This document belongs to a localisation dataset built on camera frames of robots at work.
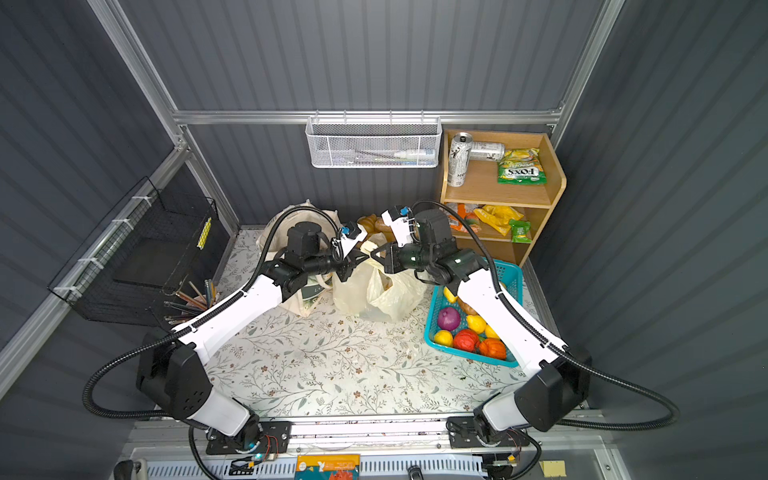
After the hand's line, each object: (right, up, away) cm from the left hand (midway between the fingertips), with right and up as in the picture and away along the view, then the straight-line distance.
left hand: (368, 252), depth 79 cm
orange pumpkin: (+35, -27, +3) cm, 44 cm away
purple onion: (+24, -20, +10) cm, 33 cm away
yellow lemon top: (+32, -21, +10) cm, 39 cm away
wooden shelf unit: (+41, +20, +9) cm, 46 cm away
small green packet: (+47, +7, +15) cm, 50 cm away
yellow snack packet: (+42, +12, +18) cm, 47 cm away
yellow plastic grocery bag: (+1, -11, +1) cm, 11 cm away
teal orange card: (-9, -51, -9) cm, 52 cm away
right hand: (+2, -1, -7) cm, 8 cm away
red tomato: (+27, -25, +4) cm, 37 cm away
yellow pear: (+25, -14, +16) cm, 32 cm away
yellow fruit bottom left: (+21, -25, +7) cm, 33 cm away
